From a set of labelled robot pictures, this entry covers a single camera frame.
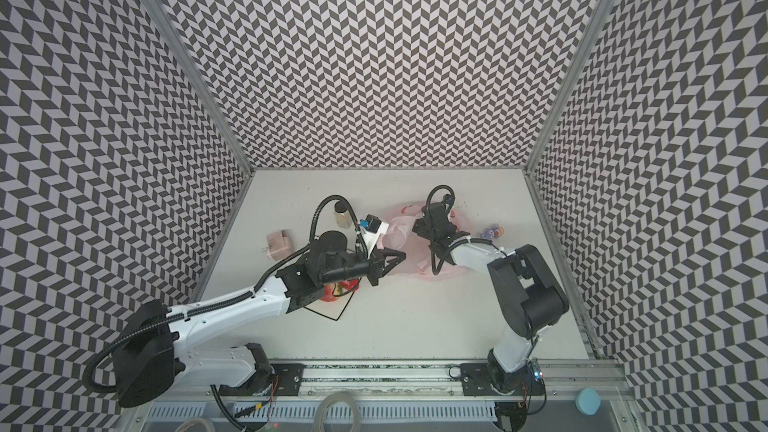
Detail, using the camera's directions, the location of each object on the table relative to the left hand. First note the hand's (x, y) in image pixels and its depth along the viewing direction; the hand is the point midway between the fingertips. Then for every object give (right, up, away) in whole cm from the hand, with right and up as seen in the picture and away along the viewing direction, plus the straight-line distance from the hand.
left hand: (405, 260), depth 70 cm
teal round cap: (+44, -34, 0) cm, 55 cm away
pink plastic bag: (+4, -3, +14) cm, 15 cm away
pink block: (-39, 0, +21) cm, 44 cm away
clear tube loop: (-17, -31, -2) cm, 36 cm away
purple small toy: (+29, +3, +26) cm, 39 cm away
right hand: (+8, +5, +26) cm, 27 cm away
